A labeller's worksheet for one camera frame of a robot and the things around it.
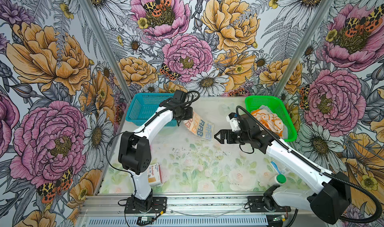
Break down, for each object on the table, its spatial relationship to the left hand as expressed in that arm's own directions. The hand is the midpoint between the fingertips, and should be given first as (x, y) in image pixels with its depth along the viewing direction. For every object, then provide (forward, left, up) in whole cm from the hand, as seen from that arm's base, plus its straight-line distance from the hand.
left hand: (189, 119), depth 89 cm
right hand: (-16, -17, +2) cm, 23 cm away
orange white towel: (+4, -53, -8) cm, 54 cm away
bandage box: (-28, +18, -11) cm, 35 cm away
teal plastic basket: (+24, +35, -14) cm, 45 cm away
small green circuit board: (-46, +21, -15) cm, 53 cm away
